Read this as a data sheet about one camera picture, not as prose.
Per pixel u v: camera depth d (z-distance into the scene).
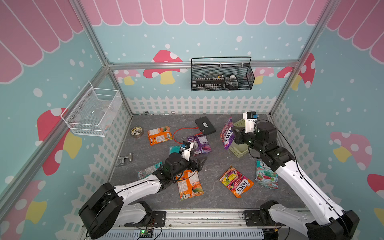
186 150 0.69
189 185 0.83
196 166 0.71
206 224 0.74
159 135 1.06
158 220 0.75
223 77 0.93
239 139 0.63
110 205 0.42
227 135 0.75
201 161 0.74
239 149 0.90
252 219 0.74
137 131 1.09
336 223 0.37
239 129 0.65
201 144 0.99
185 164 0.72
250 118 0.61
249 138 0.65
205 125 1.10
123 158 0.94
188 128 1.13
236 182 0.83
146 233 0.73
